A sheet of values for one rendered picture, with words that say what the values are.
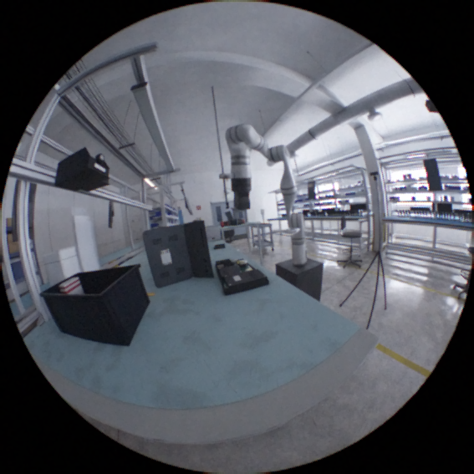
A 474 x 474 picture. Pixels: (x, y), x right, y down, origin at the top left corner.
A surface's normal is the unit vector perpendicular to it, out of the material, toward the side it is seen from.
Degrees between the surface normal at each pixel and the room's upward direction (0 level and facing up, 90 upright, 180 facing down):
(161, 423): 0
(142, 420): 0
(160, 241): 90
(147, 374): 0
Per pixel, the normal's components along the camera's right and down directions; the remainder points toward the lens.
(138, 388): -0.14, -0.98
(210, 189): 0.28, 0.10
